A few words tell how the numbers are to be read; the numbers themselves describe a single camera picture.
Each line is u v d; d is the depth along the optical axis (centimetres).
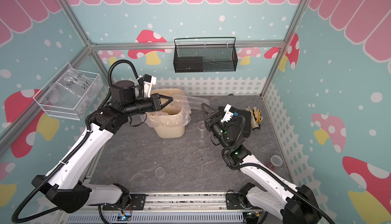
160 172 84
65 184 38
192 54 95
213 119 59
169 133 95
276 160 77
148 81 58
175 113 76
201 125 91
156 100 55
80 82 75
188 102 83
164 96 61
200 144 100
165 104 61
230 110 64
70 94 73
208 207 74
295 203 39
